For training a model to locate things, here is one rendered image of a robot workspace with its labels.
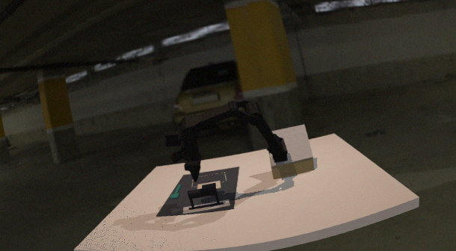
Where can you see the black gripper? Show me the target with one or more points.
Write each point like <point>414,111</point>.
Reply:
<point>192,163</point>

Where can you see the beige square tile with dark center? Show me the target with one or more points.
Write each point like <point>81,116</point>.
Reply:
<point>210,184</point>

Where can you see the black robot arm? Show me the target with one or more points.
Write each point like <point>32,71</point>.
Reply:
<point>191,126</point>

